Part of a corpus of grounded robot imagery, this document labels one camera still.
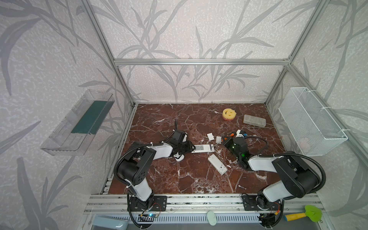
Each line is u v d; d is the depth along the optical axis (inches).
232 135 34.8
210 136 39.8
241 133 32.5
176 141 29.6
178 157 32.1
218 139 39.0
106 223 26.1
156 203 28.7
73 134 25.0
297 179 17.5
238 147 27.8
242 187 31.0
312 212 27.3
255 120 41.5
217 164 34.3
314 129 24.8
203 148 36.8
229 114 42.9
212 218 26.8
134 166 18.7
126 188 19.8
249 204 28.9
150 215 27.8
